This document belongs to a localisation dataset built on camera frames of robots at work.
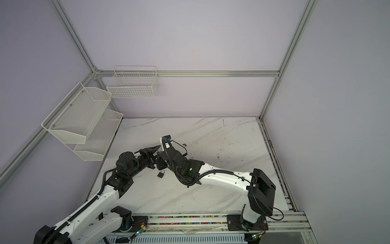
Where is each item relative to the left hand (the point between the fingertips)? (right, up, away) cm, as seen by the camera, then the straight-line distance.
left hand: (162, 147), depth 75 cm
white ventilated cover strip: (+24, -43, -5) cm, 50 cm away
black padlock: (-4, -18, +15) cm, 24 cm away
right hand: (-2, -3, -4) cm, 5 cm away
